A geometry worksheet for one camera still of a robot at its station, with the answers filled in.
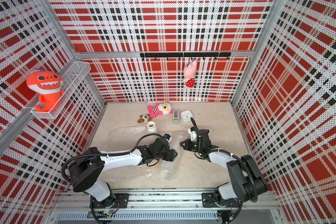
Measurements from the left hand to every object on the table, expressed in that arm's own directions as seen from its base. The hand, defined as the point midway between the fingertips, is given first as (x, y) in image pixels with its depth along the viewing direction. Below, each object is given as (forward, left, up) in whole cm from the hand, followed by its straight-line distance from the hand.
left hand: (174, 153), depth 86 cm
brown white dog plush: (+31, +24, -3) cm, 39 cm away
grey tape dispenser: (+31, -1, -3) cm, 31 cm away
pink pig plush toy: (+46, -10, +28) cm, 55 cm away
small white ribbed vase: (+12, +14, +12) cm, 22 cm away
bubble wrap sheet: (+13, +36, -5) cm, 38 cm away
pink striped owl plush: (+37, +8, +2) cm, 37 cm away
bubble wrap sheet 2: (-10, +3, -1) cm, 10 cm away
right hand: (+5, -5, +3) cm, 7 cm away
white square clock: (+33, -9, -3) cm, 34 cm away
